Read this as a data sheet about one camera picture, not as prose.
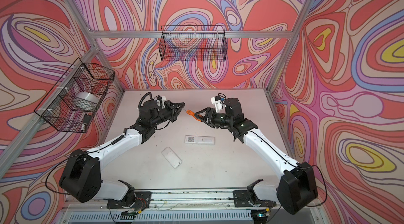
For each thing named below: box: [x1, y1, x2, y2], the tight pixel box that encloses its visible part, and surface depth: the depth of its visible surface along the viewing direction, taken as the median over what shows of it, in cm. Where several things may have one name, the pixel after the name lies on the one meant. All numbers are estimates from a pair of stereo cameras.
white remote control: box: [184, 135, 216, 145], surface depth 93 cm
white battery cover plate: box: [160, 146, 183, 169], surface depth 88 cm
